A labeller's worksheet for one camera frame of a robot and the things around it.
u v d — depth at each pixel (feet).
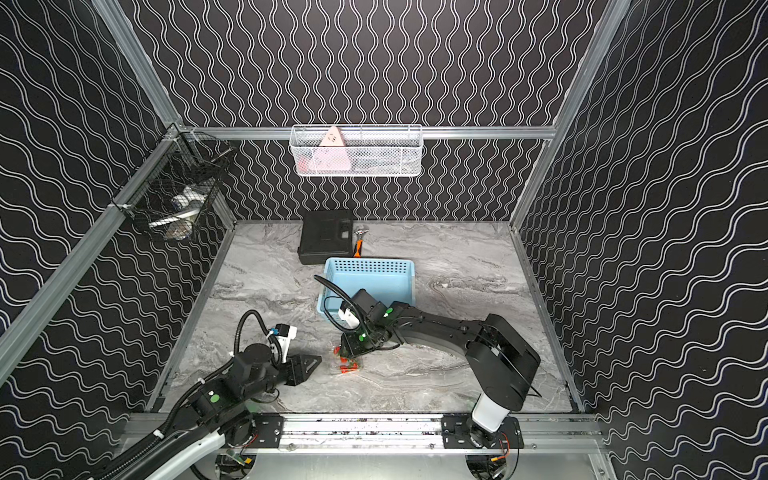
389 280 3.70
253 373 1.99
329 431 2.49
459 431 2.45
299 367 2.34
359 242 3.72
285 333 2.40
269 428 2.46
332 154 2.94
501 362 1.46
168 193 3.02
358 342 2.36
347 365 2.79
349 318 2.50
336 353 2.86
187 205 2.81
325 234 3.62
